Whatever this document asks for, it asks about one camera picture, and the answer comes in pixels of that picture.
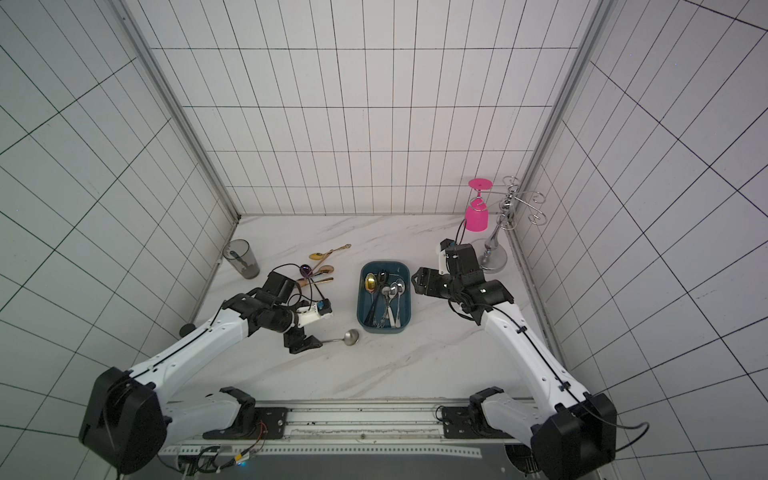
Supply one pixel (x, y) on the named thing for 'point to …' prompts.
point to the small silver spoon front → (385, 292)
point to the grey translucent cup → (238, 253)
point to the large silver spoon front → (351, 337)
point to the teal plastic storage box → (396, 269)
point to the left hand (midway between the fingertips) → (309, 333)
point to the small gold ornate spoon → (318, 255)
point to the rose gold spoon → (325, 269)
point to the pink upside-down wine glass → (476, 216)
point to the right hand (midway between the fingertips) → (413, 279)
